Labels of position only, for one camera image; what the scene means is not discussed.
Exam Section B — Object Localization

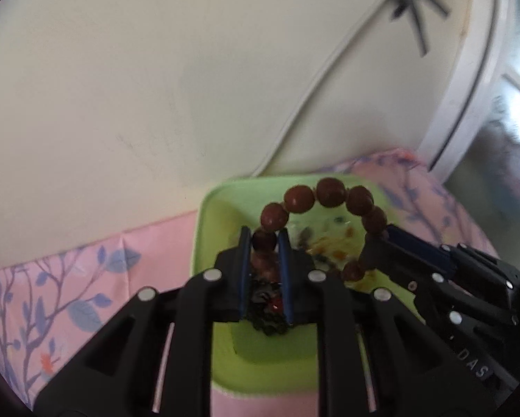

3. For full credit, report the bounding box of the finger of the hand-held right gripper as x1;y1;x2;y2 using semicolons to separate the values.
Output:
358;235;518;328
386;224;520;296

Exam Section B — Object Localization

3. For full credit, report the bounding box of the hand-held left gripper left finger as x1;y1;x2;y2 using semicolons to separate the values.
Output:
33;226;253;417

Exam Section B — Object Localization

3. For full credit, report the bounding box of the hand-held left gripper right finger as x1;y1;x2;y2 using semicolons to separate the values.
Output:
278;228;497;417

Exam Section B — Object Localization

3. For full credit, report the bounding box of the dark brown bead bracelet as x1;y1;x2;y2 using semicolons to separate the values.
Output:
247;281;289;336

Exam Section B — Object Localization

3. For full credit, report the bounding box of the large red-brown bead bracelet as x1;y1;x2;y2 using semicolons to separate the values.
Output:
251;177;390;283

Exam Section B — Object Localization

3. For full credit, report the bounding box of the green plastic basin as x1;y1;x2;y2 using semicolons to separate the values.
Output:
191;174;400;400

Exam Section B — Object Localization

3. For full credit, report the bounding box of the pink printed bedsheet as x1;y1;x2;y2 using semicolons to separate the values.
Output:
0;148;499;417

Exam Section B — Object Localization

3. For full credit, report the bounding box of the white wall cable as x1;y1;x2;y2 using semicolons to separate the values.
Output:
251;0;400;179

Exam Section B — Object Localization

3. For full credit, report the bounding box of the white window frame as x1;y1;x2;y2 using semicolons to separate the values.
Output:
416;0;520;192

